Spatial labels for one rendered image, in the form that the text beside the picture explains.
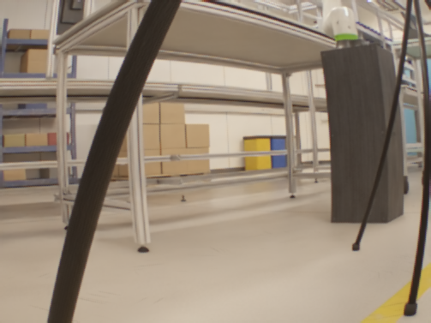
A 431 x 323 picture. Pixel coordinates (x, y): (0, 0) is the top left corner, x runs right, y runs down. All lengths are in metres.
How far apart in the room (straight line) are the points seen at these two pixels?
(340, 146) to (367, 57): 0.44
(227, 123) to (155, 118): 2.44
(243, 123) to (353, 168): 6.24
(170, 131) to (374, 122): 4.11
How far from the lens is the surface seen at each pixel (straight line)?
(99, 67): 6.53
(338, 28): 2.18
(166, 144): 5.77
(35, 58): 5.58
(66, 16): 3.84
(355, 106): 2.04
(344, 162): 2.07
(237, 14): 1.98
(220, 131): 7.78
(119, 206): 1.76
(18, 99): 3.69
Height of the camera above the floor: 0.34
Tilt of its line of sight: level
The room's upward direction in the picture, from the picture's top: 3 degrees counter-clockwise
